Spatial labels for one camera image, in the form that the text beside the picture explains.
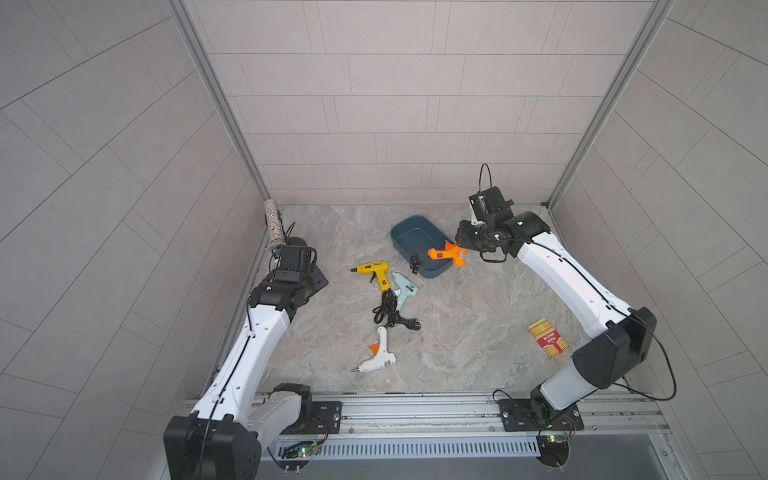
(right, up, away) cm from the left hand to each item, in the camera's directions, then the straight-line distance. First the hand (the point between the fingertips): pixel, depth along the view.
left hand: (320, 273), depth 81 cm
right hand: (+37, +10, -1) cm, 39 cm away
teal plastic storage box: (+28, +10, +27) cm, 40 cm away
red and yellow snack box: (+63, -18, +2) cm, 66 cm away
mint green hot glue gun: (+24, -7, +11) cm, 27 cm away
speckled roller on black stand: (-14, +13, +4) cm, 20 cm away
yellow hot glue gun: (+15, -1, +17) cm, 23 cm away
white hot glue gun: (+17, -23, -2) cm, 28 cm away
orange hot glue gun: (+34, +6, -5) cm, 35 cm away
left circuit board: (-1, -39, -15) cm, 42 cm away
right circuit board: (+57, -39, -13) cm, 71 cm away
